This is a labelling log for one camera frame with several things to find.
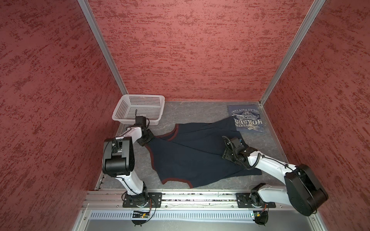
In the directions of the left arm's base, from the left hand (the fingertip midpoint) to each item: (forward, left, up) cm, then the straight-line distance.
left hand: (150, 140), depth 96 cm
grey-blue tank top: (+20, -71, +3) cm, 74 cm away
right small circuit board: (-41, -62, -1) cm, 74 cm away
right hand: (-12, -51, -1) cm, 52 cm away
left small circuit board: (-41, 0, -4) cm, 41 cm away
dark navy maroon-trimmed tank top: (-8, -30, 0) cm, 31 cm away
